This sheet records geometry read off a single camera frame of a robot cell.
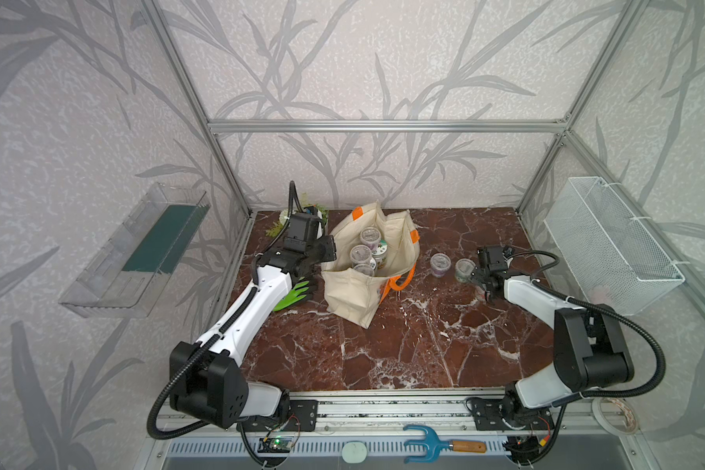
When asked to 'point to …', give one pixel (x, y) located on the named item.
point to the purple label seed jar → (440, 262)
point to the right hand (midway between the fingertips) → (486, 275)
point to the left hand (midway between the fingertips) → (331, 243)
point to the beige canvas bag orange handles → (354, 298)
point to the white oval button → (354, 451)
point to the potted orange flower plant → (321, 216)
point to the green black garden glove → (293, 297)
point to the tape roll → (597, 414)
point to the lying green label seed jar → (379, 255)
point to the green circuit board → (274, 445)
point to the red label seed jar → (362, 255)
